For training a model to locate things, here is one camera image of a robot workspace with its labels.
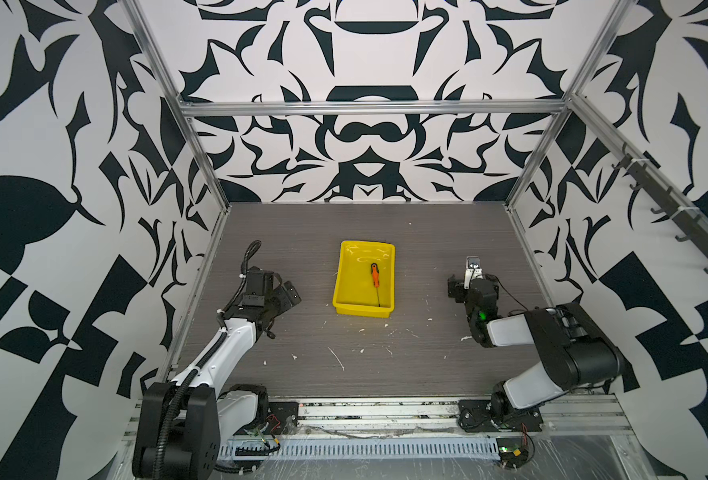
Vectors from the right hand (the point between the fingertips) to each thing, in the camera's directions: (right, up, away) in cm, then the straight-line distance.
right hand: (475, 272), depth 93 cm
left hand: (-57, -5, -5) cm, 58 cm away
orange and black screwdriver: (-30, 0, +6) cm, 31 cm away
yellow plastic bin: (-37, -7, +4) cm, 38 cm away
